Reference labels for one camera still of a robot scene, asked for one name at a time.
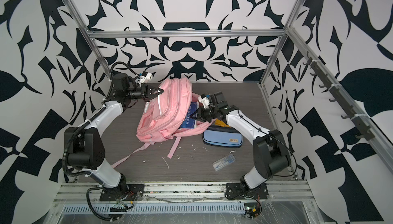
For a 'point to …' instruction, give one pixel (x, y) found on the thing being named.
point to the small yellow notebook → (220, 123)
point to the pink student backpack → (161, 113)
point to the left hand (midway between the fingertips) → (164, 89)
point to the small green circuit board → (251, 211)
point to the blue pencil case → (222, 137)
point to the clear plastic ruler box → (221, 163)
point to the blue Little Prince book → (189, 122)
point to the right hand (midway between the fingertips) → (191, 115)
